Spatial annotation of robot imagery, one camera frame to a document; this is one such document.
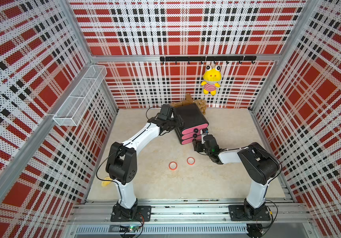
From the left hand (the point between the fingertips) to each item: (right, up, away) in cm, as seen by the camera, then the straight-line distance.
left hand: (183, 122), depth 90 cm
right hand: (+11, -13, +9) cm, 19 cm away
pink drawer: (+7, -4, -1) cm, 8 cm away
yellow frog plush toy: (+18, +29, +2) cm, 34 cm away
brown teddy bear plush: (+14, +14, +22) cm, 29 cm away
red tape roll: (-6, -27, +1) cm, 28 cm away
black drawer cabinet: (+7, 0, -1) cm, 7 cm away
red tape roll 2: (+4, -26, +1) cm, 26 cm away
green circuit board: (-25, -51, -21) cm, 60 cm away
